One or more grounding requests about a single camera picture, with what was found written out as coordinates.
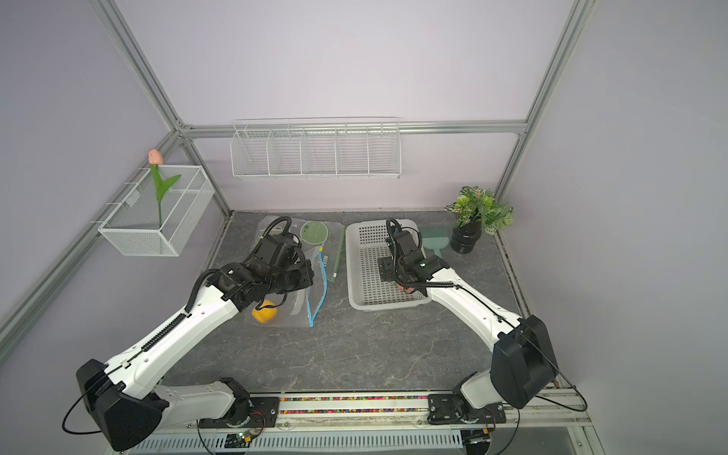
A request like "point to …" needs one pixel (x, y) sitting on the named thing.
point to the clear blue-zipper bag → (298, 308)
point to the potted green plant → (476, 209)
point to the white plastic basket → (366, 242)
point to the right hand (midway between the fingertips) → (394, 260)
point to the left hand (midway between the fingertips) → (315, 276)
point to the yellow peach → (265, 314)
